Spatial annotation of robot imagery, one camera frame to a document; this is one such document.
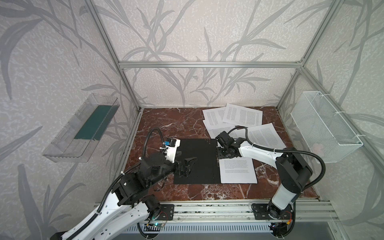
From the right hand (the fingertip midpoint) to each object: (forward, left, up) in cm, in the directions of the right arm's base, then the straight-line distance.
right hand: (219, 149), depth 92 cm
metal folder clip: (-9, +3, +8) cm, 12 cm away
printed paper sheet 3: (+31, +2, -6) cm, 31 cm away
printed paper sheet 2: (+32, -21, -5) cm, 39 cm away
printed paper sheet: (-11, -10, -5) cm, 16 cm away
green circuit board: (-39, +34, -6) cm, 52 cm away
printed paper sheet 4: (+14, -34, -6) cm, 37 cm away
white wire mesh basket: (-9, -43, +29) cm, 53 cm away
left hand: (-15, +15, +24) cm, 32 cm away
